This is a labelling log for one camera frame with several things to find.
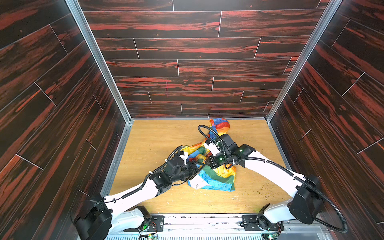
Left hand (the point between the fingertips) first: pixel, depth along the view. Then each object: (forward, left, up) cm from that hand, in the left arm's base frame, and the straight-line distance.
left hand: (205, 168), depth 74 cm
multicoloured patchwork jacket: (-1, -10, -10) cm, 15 cm away
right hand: (+6, -2, -3) cm, 7 cm away
